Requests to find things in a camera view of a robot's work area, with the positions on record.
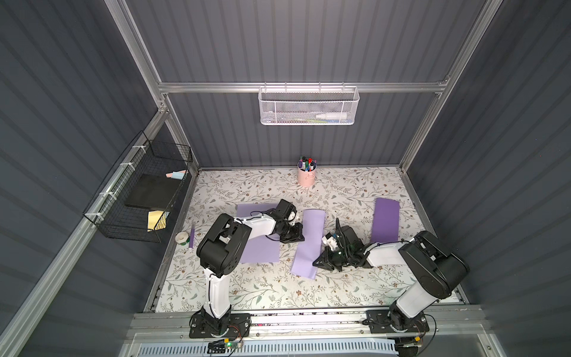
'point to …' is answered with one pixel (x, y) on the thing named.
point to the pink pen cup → (306, 172)
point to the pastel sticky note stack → (178, 175)
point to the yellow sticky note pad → (157, 219)
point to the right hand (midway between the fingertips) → (314, 267)
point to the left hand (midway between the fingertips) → (307, 241)
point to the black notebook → (153, 191)
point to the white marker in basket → (332, 116)
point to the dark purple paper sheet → (385, 221)
